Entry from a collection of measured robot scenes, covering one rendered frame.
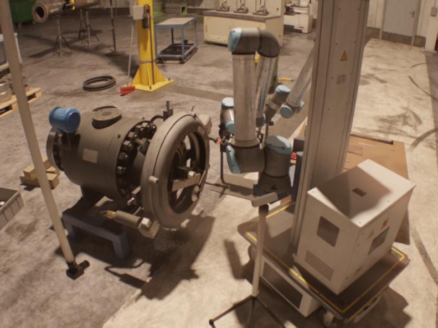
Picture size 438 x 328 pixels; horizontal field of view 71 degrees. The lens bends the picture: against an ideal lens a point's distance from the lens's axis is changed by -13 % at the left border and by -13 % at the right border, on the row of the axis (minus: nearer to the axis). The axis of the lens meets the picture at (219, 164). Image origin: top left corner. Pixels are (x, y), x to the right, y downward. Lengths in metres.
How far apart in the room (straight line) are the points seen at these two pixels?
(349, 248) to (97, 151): 1.60
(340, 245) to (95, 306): 1.53
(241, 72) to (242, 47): 0.12
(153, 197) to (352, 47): 1.33
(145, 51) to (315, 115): 4.32
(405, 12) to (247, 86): 10.74
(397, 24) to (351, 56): 10.45
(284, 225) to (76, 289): 1.46
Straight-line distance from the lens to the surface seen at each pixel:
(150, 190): 2.00
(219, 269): 2.45
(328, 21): 1.60
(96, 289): 2.45
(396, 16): 12.22
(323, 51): 1.62
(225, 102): 2.11
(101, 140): 2.33
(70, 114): 2.34
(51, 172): 3.64
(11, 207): 3.30
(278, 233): 2.26
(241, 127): 1.74
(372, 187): 1.89
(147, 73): 5.82
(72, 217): 2.67
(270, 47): 1.72
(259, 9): 8.67
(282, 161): 1.83
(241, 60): 1.67
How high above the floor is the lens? 1.83
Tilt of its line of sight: 31 degrees down
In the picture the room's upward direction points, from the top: straight up
